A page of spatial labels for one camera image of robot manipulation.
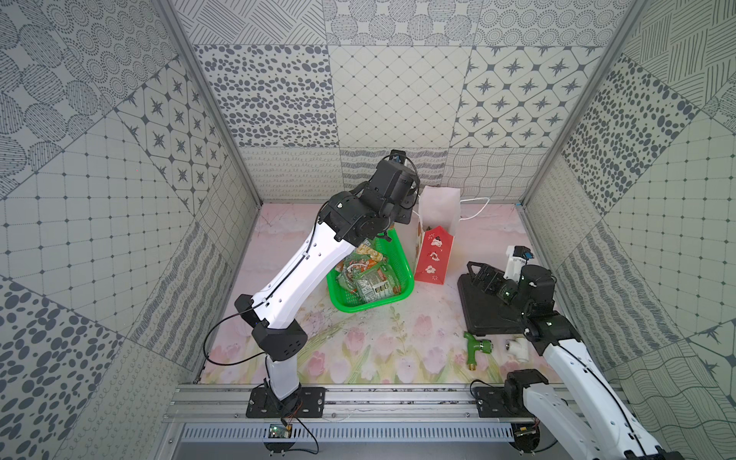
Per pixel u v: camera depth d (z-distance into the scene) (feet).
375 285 2.96
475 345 2.68
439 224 3.32
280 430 2.33
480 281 2.33
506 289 2.19
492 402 2.41
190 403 2.48
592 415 1.40
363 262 3.11
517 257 2.29
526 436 2.38
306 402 2.42
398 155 1.82
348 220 1.39
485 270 2.27
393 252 3.20
